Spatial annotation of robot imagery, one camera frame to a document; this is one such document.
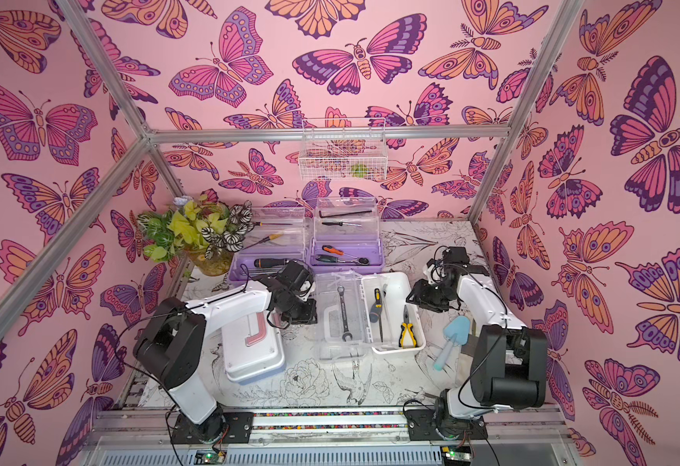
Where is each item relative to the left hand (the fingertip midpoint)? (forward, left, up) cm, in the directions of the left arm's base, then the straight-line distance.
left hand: (319, 318), depth 89 cm
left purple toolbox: (+31, +17, +3) cm, 35 cm away
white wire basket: (+52, -7, +22) cm, 57 cm away
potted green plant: (+19, +35, +20) cm, 45 cm away
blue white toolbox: (-12, +16, +8) cm, 22 cm away
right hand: (+4, -30, +5) cm, 30 cm away
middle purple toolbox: (+38, -8, -4) cm, 39 cm away
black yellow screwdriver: (+2, -17, +1) cm, 18 cm away
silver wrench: (-8, -9, +7) cm, 14 cm away
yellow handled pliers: (-1, -28, -3) cm, 28 cm away
